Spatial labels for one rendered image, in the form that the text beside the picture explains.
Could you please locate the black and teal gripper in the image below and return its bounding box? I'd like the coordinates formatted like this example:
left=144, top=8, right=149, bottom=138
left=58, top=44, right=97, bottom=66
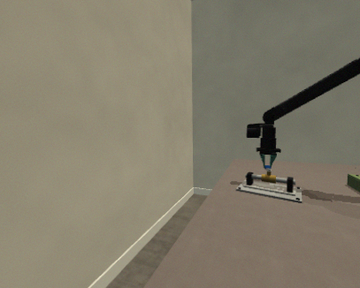
left=257, top=138, right=281, bottom=167

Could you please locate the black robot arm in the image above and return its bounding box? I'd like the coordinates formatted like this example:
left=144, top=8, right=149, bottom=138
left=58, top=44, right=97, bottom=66
left=247, top=58, right=360, bottom=148

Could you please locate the white rectangular mounting plate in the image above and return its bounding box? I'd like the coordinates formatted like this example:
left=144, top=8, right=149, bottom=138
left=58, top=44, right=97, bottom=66
left=236, top=179, right=302, bottom=203

